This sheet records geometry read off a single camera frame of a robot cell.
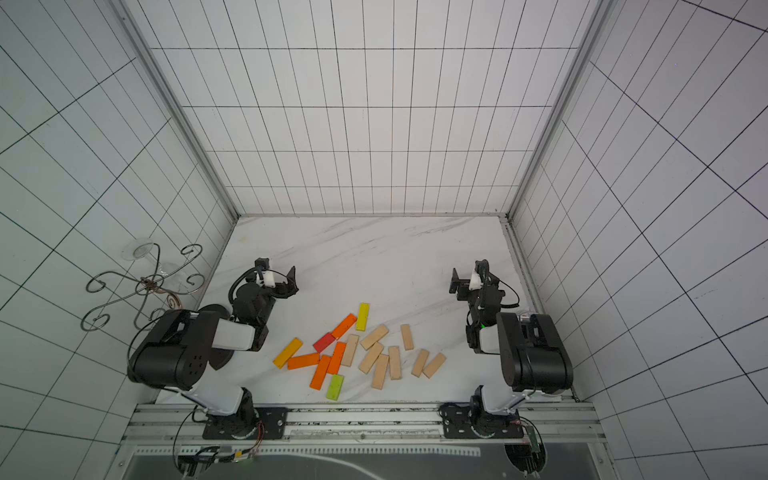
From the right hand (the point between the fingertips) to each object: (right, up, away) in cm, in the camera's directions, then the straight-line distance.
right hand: (476, 266), depth 91 cm
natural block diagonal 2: (-33, -26, -7) cm, 42 cm away
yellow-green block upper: (-36, -16, 0) cm, 39 cm away
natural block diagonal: (-33, -22, -3) cm, 40 cm away
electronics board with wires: (-72, -44, -21) cm, 87 cm away
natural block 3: (-18, -26, -8) cm, 33 cm away
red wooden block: (-47, -22, -4) cm, 52 cm away
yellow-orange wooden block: (-57, -24, -7) cm, 62 cm away
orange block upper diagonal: (-41, -18, -1) cm, 45 cm away
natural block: (-26, -27, -10) cm, 38 cm away
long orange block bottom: (-47, -30, -12) cm, 57 cm away
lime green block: (-42, -31, -13) cm, 54 cm away
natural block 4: (-15, -28, -8) cm, 32 cm away
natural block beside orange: (-39, -24, -7) cm, 46 cm away
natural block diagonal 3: (-30, -29, -10) cm, 43 cm away
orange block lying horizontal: (-52, -26, -7) cm, 59 cm away
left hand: (-63, -1, +2) cm, 63 cm away
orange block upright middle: (-42, -26, -8) cm, 50 cm away
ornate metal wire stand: (-80, -3, -27) cm, 85 cm away
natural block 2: (-22, -21, -4) cm, 31 cm away
